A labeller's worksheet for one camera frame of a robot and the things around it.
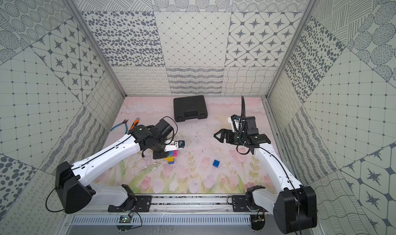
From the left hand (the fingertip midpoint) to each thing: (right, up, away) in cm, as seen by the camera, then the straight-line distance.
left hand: (169, 150), depth 76 cm
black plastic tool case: (+8, +22, +36) cm, 43 cm away
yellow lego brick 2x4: (-2, -8, +11) cm, 14 cm away
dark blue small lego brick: (-2, -10, +10) cm, 14 cm away
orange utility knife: (-30, +11, +27) cm, 42 cm away
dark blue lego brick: (+24, -10, +10) cm, 28 cm away
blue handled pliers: (-38, +12, +28) cm, 49 cm away
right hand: (+26, +5, +4) cm, 27 cm away
